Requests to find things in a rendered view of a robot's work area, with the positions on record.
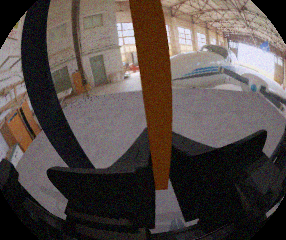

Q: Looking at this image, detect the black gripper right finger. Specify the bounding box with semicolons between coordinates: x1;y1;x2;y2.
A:
168;129;267;223

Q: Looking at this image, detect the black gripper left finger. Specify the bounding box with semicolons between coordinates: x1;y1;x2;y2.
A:
47;127;156;229

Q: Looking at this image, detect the grey loop with orange handle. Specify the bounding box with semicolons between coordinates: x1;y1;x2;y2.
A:
130;0;172;191

